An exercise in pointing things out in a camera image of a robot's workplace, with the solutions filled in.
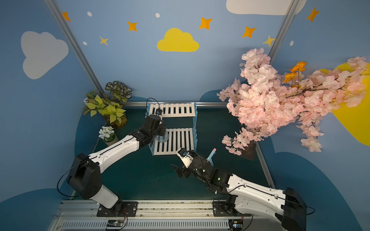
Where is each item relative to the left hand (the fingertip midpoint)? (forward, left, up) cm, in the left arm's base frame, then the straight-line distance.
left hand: (161, 122), depth 87 cm
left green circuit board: (-50, +19, -21) cm, 58 cm away
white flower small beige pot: (-4, +35, -8) cm, 37 cm away
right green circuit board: (-49, -43, -21) cm, 68 cm away
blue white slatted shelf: (+1, -15, -19) cm, 24 cm away
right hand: (-22, -13, -1) cm, 26 cm away
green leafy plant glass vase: (+18, +40, -3) cm, 44 cm away
